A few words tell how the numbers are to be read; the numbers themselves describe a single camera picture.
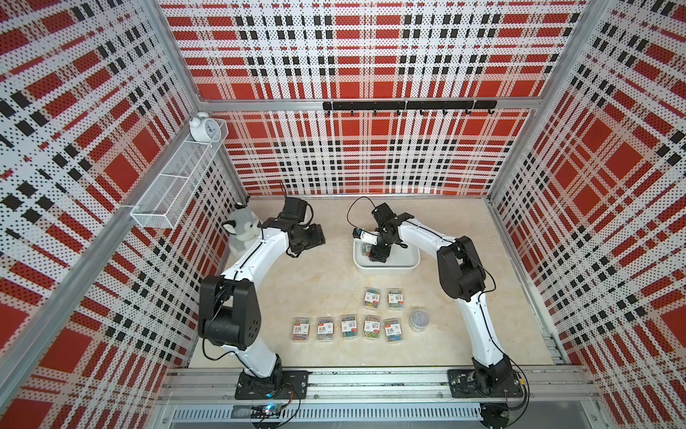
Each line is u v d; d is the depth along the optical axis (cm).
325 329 82
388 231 78
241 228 86
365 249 100
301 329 82
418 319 84
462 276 60
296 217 70
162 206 68
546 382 75
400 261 94
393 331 82
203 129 80
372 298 88
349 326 82
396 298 88
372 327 82
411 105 90
